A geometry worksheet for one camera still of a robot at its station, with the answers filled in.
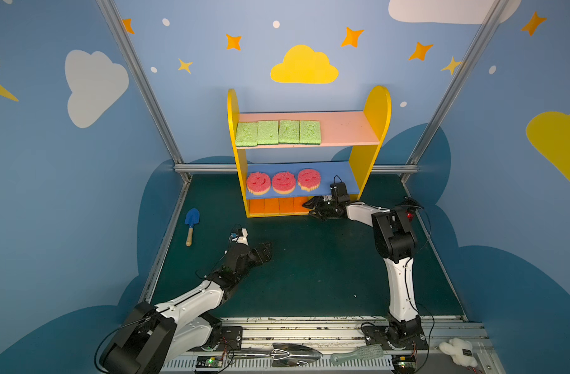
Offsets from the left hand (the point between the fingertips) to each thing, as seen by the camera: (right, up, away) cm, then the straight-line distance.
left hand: (262, 244), depth 87 cm
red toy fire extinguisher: (+61, +10, +9) cm, 62 cm away
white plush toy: (+63, -29, -17) cm, 71 cm away
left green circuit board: (-16, -33, -16) cm, 40 cm away
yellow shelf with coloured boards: (+9, +38, +32) cm, 50 cm away
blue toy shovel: (-34, +9, +18) cm, 39 cm away
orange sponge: (-5, +14, +19) cm, 24 cm away
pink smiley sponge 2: (+18, +26, +10) cm, 33 cm away
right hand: (+18, +14, +17) cm, 28 cm away
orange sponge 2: (+2, +14, +19) cm, 24 cm away
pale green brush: (+37, -30, -15) cm, 50 cm away
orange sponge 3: (+9, +14, +20) cm, 26 cm away
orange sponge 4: (+14, +13, +18) cm, 27 cm away
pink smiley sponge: (-3, +24, +8) cm, 26 cm away
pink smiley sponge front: (+8, +24, +9) cm, 27 cm away
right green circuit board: (+46, -34, -15) cm, 60 cm away
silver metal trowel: (+8, -31, -16) cm, 36 cm away
